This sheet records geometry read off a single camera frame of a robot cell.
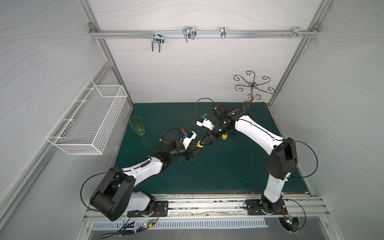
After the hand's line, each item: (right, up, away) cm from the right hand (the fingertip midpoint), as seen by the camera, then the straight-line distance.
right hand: (203, 140), depth 80 cm
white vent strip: (-39, -40, -8) cm, 56 cm away
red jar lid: (-10, +7, -12) cm, 17 cm away
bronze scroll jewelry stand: (+31, +32, +8) cm, 45 cm away
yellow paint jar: (+15, 0, +18) cm, 24 cm away
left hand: (-1, -4, -1) cm, 4 cm away
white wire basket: (-56, +8, -13) cm, 58 cm away
